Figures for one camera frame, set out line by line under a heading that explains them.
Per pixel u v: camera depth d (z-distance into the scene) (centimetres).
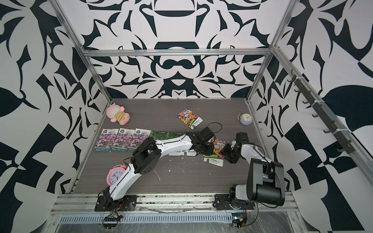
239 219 71
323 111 55
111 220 73
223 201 75
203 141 74
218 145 94
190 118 108
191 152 91
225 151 81
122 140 96
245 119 104
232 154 77
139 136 99
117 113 103
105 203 63
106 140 97
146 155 59
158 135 99
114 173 82
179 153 90
